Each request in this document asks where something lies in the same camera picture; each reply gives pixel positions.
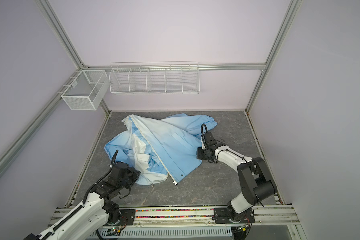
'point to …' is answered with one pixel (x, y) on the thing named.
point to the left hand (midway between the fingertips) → (141, 173)
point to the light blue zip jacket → (157, 148)
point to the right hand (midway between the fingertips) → (200, 155)
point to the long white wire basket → (155, 77)
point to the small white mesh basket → (88, 91)
